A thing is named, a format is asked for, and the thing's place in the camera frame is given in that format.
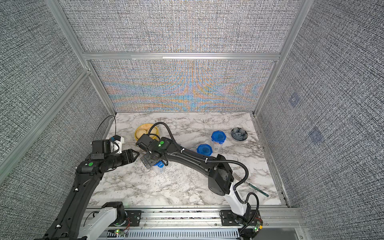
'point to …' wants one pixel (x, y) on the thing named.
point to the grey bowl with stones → (238, 134)
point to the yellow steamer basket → (150, 129)
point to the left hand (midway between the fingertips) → (136, 153)
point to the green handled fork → (257, 188)
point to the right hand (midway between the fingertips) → (152, 153)
